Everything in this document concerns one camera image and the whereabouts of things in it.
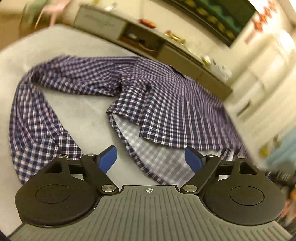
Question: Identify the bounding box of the pink plastic chair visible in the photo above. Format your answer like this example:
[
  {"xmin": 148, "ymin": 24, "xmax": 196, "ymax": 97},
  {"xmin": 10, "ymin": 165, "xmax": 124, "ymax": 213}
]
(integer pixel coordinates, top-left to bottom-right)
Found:
[{"xmin": 40, "ymin": 0, "xmax": 71, "ymax": 26}]

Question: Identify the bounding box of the red fruit bowl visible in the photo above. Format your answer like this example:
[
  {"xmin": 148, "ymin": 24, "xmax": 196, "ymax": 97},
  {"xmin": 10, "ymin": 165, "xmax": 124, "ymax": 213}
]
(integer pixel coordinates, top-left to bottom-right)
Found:
[{"xmin": 139, "ymin": 18, "xmax": 157, "ymax": 29}]

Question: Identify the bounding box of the green plastic chair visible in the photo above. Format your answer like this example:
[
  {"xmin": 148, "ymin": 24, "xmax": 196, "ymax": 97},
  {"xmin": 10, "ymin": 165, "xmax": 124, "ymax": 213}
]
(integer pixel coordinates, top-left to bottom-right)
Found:
[{"xmin": 19, "ymin": 0, "xmax": 49, "ymax": 29}]

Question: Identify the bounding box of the white storage tray with items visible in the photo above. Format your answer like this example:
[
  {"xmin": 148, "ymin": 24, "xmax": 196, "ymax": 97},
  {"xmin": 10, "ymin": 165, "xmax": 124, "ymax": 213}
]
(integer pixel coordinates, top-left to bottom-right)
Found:
[{"xmin": 209, "ymin": 59, "xmax": 232, "ymax": 81}]

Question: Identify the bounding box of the wall mounted television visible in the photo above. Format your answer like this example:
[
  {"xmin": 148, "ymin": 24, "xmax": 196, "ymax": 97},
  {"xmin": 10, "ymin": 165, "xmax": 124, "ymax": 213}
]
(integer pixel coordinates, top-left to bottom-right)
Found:
[{"xmin": 166, "ymin": 0, "xmax": 257, "ymax": 47}]

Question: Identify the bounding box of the blue plaid shirt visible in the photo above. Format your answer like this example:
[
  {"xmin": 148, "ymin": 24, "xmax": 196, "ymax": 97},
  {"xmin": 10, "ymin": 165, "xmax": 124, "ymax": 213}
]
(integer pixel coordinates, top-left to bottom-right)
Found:
[{"xmin": 9, "ymin": 56, "xmax": 248, "ymax": 186}]

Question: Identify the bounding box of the red Chinese knot decoration right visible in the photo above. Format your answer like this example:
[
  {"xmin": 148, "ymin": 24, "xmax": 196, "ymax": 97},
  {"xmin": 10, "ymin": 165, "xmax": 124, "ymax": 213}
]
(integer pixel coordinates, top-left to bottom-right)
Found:
[{"xmin": 245, "ymin": 1, "xmax": 278, "ymax": 45}]

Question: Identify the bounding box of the grey TV cabinet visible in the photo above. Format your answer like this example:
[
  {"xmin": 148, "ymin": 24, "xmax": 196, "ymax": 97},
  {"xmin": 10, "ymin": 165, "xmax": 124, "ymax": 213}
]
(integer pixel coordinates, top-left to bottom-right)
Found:
[{"xmin": 73, "ymin": 4, "xmax": 232, "ymax": 100}]

